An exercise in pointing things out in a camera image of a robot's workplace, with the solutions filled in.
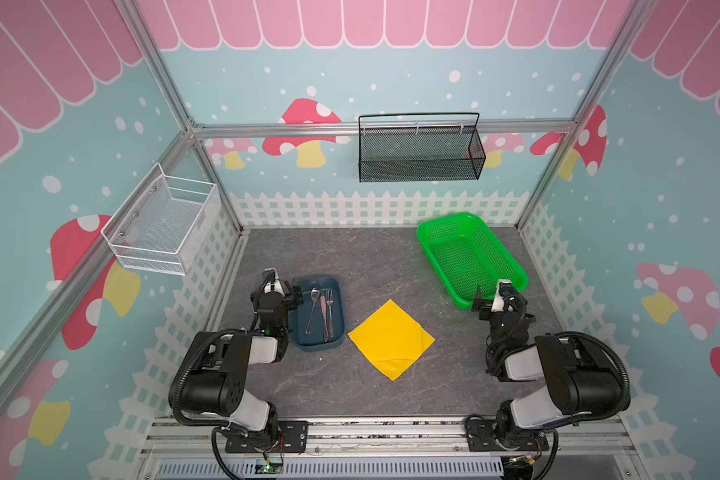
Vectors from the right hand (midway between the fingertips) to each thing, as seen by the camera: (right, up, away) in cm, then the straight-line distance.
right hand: (496, 287), depth 88 cm
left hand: (-65, 0, +5) cm, 66 cm away
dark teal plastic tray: (-54, -12, +6) cm, 55 cm away
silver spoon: (-56, -3, +11) cm, 57 cm away
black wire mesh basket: (-22, +44, +6) cm, 49 cm away
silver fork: (-51, -6, +11) cm, 53 cm away
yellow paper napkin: (-30, -17, +5) cm, 35 cm away
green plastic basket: (-2, +10, +24) cm, 26 cm away
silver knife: (-52, -12, +6) cm, 54 cm away
